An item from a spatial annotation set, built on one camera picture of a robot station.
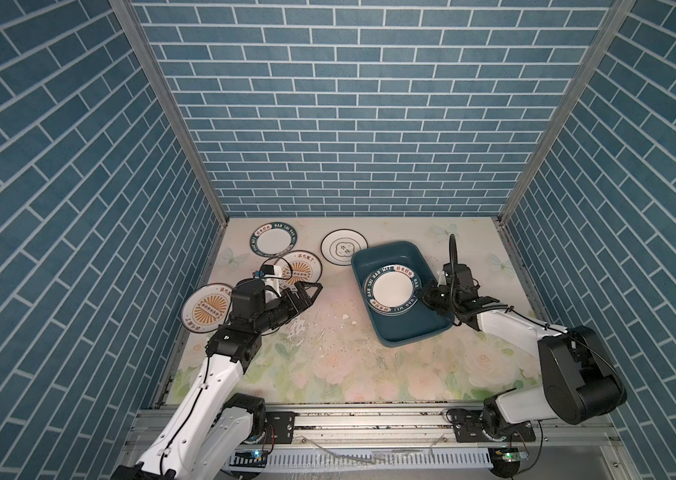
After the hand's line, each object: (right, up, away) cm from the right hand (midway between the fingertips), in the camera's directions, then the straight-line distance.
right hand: (411, 288), depth 91 cm
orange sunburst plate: (-37, +6, +15) cm, 40 cm away
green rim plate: (-50, +16, +25) cm, 58 cm away
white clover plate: (-23, +13, +21) cm, 34 cm away
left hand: (-27, +1, -16) cm, 32 cm away
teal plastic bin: (+2, -9, -4) cm, 10 cm away
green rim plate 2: (-5, -1, +5) cm, 7 cm away
